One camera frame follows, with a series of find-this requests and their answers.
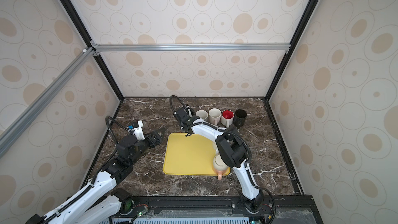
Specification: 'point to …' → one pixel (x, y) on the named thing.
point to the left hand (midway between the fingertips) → (163, 129)
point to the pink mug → (214, 115)
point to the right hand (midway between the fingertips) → (188, 122)
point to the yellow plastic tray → (189, 155)
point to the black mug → (240, 117)
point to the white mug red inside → (227, 116)
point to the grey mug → (202, 113)
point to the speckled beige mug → (216, 149)
